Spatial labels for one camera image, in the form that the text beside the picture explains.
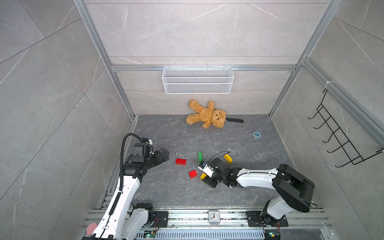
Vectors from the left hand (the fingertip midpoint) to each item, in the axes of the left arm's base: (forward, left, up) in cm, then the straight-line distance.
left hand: (163, 153), depth 79 cm
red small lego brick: (-6, -16, -17) cm, 23 cm away
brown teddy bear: (+33, -34, -9) cm, 48 cm away
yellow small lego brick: (-8, -22, -14) cm, 27 cm away
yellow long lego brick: (+4, -38, -15) cm, 41 cm away
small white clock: (-29, -26, -15) cm, 41 cm away
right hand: (-7, -24, -16) cm, 30 cm away
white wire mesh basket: (+49, -20, +12) cm, 55 cm away
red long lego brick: (+3, -8, -16) cm, 18 cm away
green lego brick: (+5, -20, -15) cm, 26 cm away
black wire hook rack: (-12, -83, +15) cm, 85 cm away
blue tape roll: (+23, -63, -17) cm, 69 cm away
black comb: (+38, -50, -17) cm, 65 cm away
